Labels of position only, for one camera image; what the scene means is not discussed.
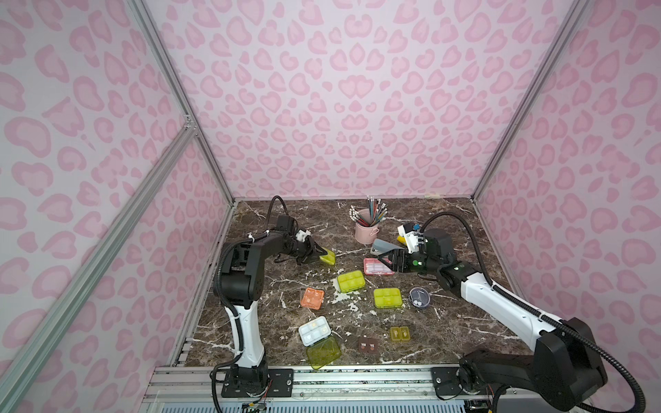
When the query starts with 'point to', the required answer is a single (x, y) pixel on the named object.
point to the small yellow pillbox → (399, 334)
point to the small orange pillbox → (312, 298)
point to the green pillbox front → (322, 347)
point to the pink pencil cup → (363, 234)
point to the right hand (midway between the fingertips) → (385, 258)
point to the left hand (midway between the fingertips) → (328, 252)
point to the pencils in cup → (377, 212)
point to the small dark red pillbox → (367, 345)
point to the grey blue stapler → (380, 246)
